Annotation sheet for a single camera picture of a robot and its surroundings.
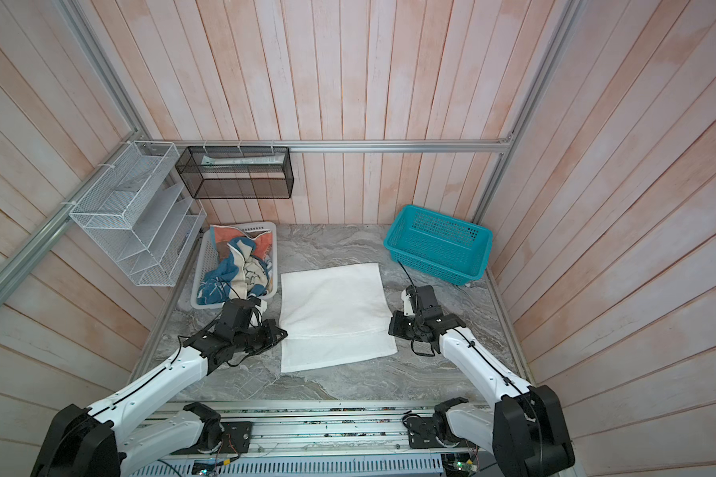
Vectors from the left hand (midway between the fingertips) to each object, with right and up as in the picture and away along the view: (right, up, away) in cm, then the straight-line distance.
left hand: (287, 339), depth 82 cm
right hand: (+30, +3, +4) cm, 30 cm away
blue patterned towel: (-22, +15, +3) cm, 27 cm away
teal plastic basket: (+52, +28, +33) cm, 67 cm away
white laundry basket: (-33, +23, +19) cm, 44 cm away
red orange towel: (-29, +32, +25) cm, 49 cm away
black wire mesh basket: (-24, +54, +24) cm, 64 cm away
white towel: (+12, +5, +11) cm, 17 cm away
